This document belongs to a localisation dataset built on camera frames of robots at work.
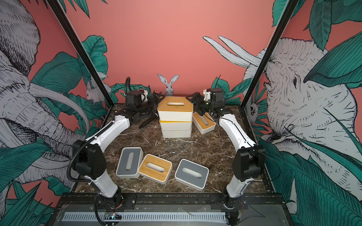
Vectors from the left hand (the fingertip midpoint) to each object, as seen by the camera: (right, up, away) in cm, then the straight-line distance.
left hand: (165, 98), depth 81 cm
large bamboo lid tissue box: (+6, -6, -1) cm, 9 cm away
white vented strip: (-7, -62, -11) cm, 64 cm away
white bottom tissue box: (+6, -23, +17) cm, 29 cm away
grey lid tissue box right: (+16, -46, +2) cm, 48 cm away
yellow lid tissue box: (+6, -16, +7) cm, 19 cm away
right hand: (+13, -1, -2) cm, 13 cm away
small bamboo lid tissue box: (+27, -16, +23) cm, 39 cm away
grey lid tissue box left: (-24, -39, +7) cm, 46 cm away
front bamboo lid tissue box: (-6, -42, +3) cm, 43 cm away
